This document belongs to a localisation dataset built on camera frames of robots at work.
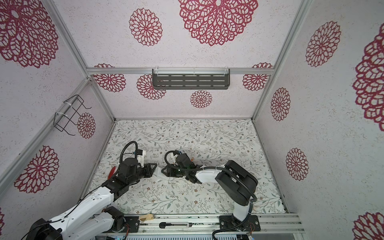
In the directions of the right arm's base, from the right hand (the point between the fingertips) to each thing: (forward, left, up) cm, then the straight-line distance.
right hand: (162, 170), depth 84 cm
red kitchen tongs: (+1, +32, -6) cm, 32 cm away
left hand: (0, +3, +2) cm, 4 cm away
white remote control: (-2, +2, +2) cm, 3 cm away
